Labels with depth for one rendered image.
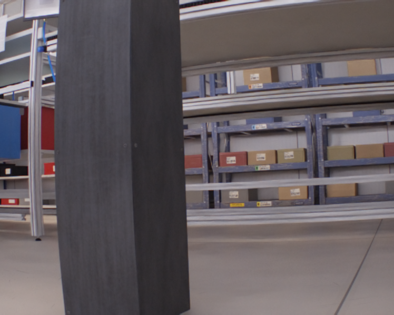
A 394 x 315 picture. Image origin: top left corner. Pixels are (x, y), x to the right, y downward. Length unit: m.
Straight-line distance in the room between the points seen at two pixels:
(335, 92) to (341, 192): 2.42
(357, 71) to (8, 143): 3.75
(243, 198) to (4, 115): 3.22
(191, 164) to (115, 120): 4.79
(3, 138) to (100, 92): 2.10
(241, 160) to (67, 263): 4.51
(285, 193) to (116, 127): 4.44
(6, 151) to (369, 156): 3.71
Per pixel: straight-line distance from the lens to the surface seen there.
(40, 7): 3.25
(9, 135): 3.27
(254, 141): 6.11
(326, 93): 3.13
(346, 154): 5.39
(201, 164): 5.86
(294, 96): 3.17
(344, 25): 2.12
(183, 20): 1.79
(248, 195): 5.64
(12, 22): 3.93
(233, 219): 2.54
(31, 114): 3.35
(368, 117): 5.37
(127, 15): 1.18
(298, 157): 5.47
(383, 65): 5.97
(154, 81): 1.21
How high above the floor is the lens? 0.33
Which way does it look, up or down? 3 degrees up
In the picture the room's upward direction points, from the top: 2 degrees counter-clockwise
